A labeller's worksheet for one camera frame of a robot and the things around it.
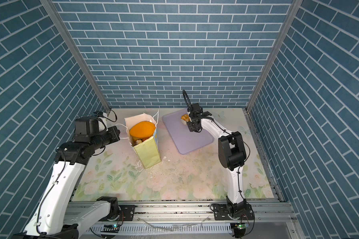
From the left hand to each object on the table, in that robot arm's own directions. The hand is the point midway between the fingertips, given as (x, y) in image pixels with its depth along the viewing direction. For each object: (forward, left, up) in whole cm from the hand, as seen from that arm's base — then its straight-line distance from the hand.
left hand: (121, 130), depth 70 cm
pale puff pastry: (+31, -32, -25) cm, 51 cm away
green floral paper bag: (-5, -12, -11) cm, 17 cm away
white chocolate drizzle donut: (+2, -5, -14) cm, 15 cm away
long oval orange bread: (+7, -6, -10) cm, 14 cm away
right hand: (+19, -36, -20) cm, 45 cm away
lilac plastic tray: (+13, -32, -30) cm, 46 cm away
